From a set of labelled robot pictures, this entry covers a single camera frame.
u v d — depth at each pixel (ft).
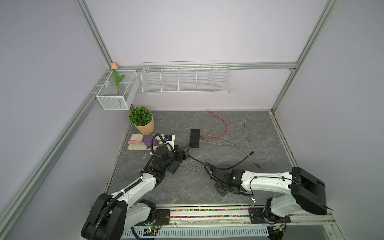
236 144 3.31
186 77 3.17
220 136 3.46
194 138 3.36
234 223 2.40
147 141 3.34
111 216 1.32
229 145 3.31
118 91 2.92
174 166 2.91
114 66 2.92
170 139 2.46
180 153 2.47
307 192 1.39
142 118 3.16
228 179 2.11
